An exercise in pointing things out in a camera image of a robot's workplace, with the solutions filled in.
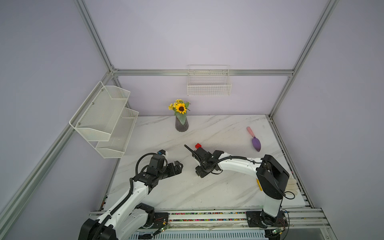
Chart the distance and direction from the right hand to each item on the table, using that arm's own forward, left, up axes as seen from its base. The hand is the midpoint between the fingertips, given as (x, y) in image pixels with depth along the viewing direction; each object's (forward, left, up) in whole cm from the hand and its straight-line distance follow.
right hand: (203, 172), depth 88 cm
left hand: (-1, +16, +5) cm, 17 cm away
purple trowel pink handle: (+22, -38, -1) cm, 44 cm away
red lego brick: (+18, +3, +2) cm, 18 cm away
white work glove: (-8, -52, -3) cm, 53 cm away
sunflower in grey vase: (+34, +14, +22) cm, 42 cm away
